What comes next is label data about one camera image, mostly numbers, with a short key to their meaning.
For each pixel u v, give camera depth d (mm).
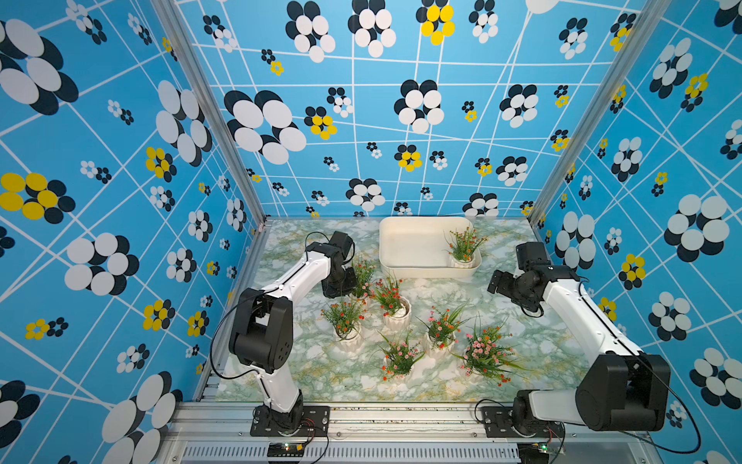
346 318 739
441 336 780
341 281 771
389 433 725
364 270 887
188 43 740
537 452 704
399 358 726
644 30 704
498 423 727
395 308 862
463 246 953
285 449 722
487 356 698
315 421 731
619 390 397
